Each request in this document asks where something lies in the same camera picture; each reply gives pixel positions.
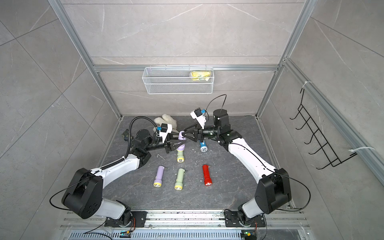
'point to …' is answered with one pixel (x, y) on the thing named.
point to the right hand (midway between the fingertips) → (185, 133)
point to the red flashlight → (208, 180)
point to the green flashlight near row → (179, 184)
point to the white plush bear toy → (167, 119)
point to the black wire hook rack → (333, 160)
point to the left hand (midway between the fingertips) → (185, 137)
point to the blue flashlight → (203, 145)
